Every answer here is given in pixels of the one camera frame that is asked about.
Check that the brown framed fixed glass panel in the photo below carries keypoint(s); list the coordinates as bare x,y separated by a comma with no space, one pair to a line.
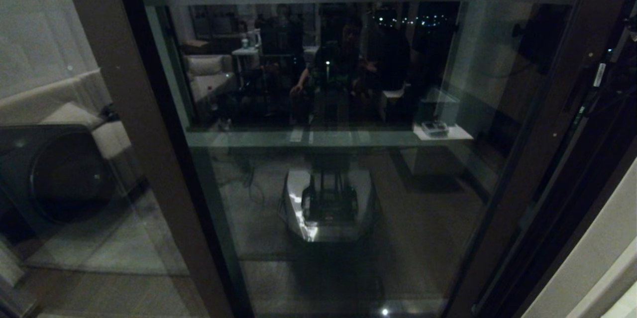
161,158

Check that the brown framed sliding glass door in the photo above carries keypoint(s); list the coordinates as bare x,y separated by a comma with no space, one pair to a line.
527,183

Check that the dark grey box furniture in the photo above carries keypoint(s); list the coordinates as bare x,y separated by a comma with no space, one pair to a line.
50,168

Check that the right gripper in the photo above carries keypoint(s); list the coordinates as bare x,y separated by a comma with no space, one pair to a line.
619,76

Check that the grey rug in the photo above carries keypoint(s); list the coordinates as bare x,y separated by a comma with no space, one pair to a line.
114,243

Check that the brown stone balcony sill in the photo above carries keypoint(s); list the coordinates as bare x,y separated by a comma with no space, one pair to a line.
348,130

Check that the white sofa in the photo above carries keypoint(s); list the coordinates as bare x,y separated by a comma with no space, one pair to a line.
74,114

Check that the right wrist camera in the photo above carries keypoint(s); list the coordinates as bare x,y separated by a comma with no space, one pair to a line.
632,28

